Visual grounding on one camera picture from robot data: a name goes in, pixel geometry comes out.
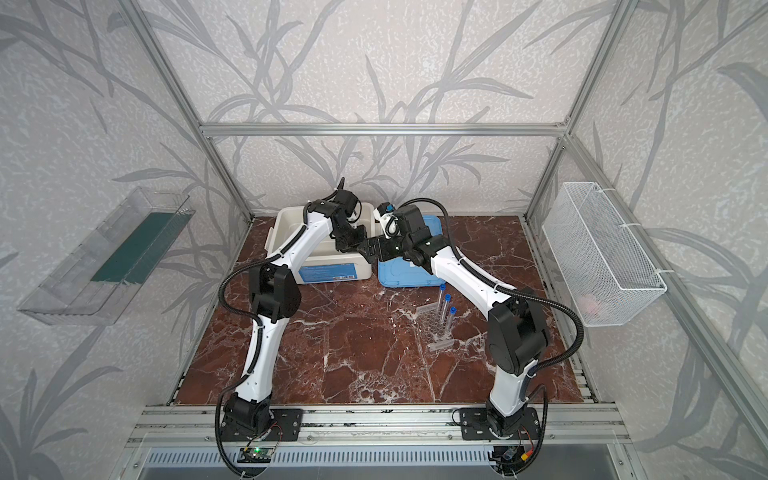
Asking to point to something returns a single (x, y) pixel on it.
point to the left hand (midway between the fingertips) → (371, 238)
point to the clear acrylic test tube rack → (436, 326)
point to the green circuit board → (255, 455)
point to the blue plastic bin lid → (399, 273)
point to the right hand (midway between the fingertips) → (373, 235)
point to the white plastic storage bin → (328, 264)
